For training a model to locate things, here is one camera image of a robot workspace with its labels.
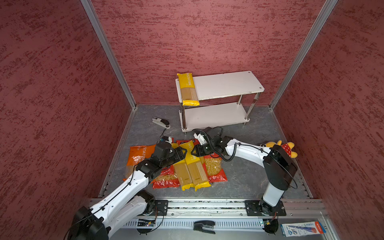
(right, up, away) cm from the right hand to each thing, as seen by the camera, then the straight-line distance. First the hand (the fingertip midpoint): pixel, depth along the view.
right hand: (193, 155), depth 84 cm
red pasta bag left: (-15, -11, -5) cm, 19 cm away
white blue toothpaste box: (+51, -31, -16) cm, 62 cm away
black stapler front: (+6, -29, -16) cm, 34 cm away
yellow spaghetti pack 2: (-6, -8, -3) cm, 11 cm away
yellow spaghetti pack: (+2, -6, -2) cm, 7 cm away
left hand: (-5, +1, -4) cm, 7 cm away
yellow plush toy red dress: (+60, +4, +8) cm, 60 cm away
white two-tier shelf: (+25, +38, +38) cm, 59 cm away
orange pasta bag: (-34, 0, +4) cm, 34 cm away
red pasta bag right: (+11, -5, +1) cm, 12 cm away
